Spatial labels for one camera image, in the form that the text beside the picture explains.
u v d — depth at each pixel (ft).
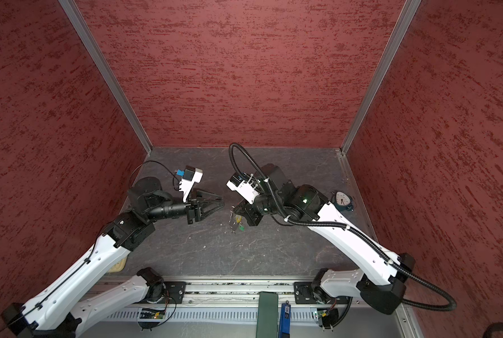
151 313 2.37
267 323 2.25
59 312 1.27
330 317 2.34
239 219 2.14
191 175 1.75
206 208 1.86
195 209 1.74
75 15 2.36
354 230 1.33
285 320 2.21
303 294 2.43
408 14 2.38
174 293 2.42
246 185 1.79
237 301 2.41
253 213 1.80
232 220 2.08
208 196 1.96
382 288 1.29
